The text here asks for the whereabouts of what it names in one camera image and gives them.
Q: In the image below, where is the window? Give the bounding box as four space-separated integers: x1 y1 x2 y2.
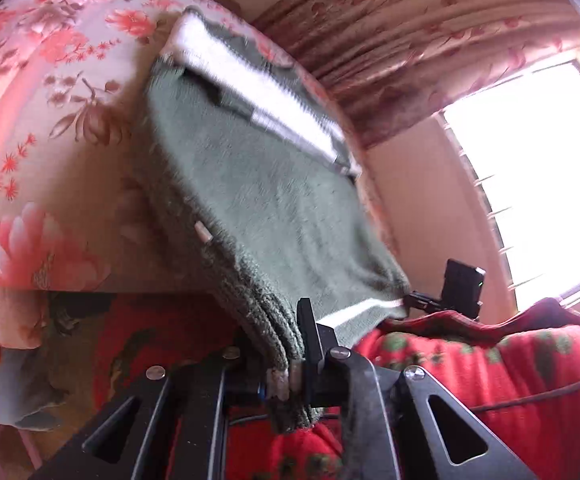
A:
440 35 580 311

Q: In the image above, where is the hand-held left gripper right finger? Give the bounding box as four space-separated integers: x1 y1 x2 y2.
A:
296 297 538 480

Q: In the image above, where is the person's red floral clothing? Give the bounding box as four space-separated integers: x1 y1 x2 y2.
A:
92 295 343 480

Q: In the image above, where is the pink floral bed cover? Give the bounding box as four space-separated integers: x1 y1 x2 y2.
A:
0 0 401 351

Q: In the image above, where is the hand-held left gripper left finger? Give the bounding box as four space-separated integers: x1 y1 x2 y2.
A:
30 347 271 480

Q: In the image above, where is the green knit sweater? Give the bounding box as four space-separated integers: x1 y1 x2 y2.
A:
142 6 413 435

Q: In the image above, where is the floral curtain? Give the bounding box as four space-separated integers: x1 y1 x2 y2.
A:
252 0 580 151

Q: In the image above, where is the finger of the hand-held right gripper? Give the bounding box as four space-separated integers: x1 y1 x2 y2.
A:
402 291 446 313
442 259 487 320

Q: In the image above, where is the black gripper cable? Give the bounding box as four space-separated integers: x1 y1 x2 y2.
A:
470 372 580 413

